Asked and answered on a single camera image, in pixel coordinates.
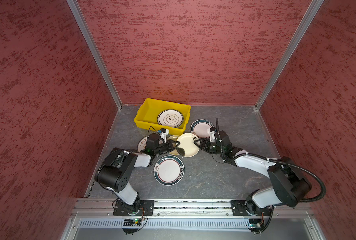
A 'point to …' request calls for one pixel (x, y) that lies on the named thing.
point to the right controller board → (255, 225)
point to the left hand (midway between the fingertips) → (180, 145)
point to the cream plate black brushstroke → (187, 143)
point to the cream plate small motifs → (173, 137)
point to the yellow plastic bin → (149, 110)
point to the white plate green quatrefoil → (171, 118)
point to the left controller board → (136, 222)
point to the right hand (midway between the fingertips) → (195, 146)
